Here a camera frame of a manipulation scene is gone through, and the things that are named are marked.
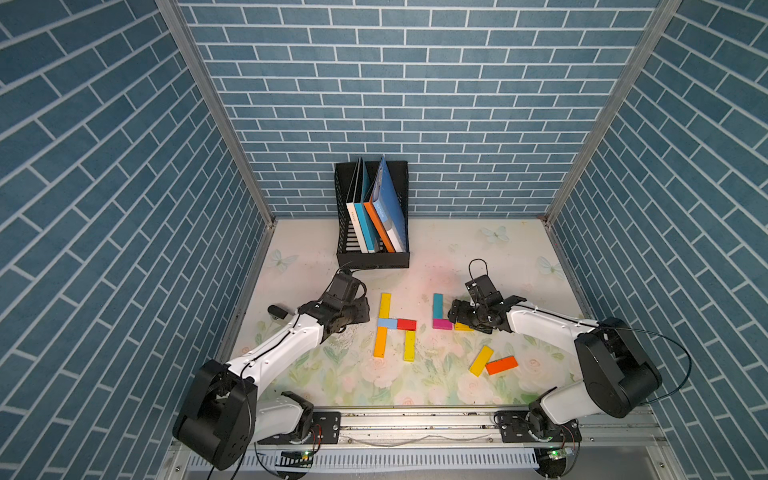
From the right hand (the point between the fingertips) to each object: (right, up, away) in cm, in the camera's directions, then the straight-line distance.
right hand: (459, 318), depth 92 cm
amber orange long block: (-24, -6, -3) cm, 25 cm away
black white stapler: (-56, +2, -2) cm, 56 cm away
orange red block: (+10, -12, -7) cm, 17 cm away
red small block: (-16, -2, 0) cm, 16 cm away
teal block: (-6, +3, +5) cm, 8 cm away
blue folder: (-22, +37, +14) cm, 45 cm away
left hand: (-27, +4, -5) cm, 28 cm away
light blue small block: (-21, -2, +1) cm, 21 cm away
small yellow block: (0, -2, -3) cm, 3 cm away
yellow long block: (-23, +3, +4) cm, 24 cm away
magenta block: (-6, -1, -1) cm, 6 cm away
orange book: (-25, +29, -1) cm, 38 cm away
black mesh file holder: (-38, +21, +18) cm, 47 cm away
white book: (-32, +35, -9) cm, 48 cm away
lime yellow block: (-15, -7, -5) cm, 17 cm away
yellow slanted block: (+6, -10, -5) cm, 13 cm away
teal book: (-29, +37, -7) cm, 48 cm away
